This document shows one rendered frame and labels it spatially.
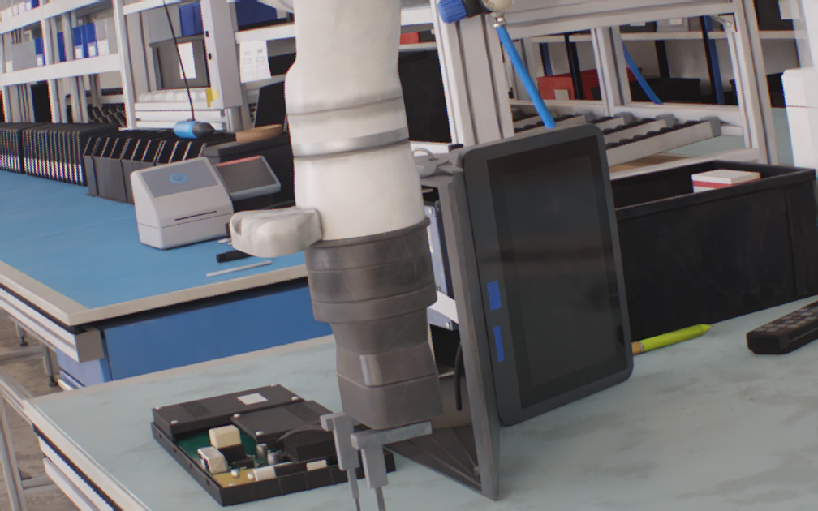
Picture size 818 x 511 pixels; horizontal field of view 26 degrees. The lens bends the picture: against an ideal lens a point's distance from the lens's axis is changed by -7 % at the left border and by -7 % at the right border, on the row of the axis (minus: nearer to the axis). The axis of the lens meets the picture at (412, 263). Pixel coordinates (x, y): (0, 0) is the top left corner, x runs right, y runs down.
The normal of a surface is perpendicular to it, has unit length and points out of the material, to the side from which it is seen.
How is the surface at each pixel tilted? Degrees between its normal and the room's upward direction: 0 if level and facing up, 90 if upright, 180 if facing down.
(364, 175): 81
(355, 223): 90
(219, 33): 90
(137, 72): 90
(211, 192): 40
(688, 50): 90
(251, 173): 32
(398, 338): 102
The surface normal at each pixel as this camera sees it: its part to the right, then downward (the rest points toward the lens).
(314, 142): -0.57, 0.21
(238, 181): 0.07, -0.79
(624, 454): -0.15, -0.98
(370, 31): 0.53, 0.25
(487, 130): 0.38, 0.08
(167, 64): -0.91, 0.19
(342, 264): -0.37, 0.19
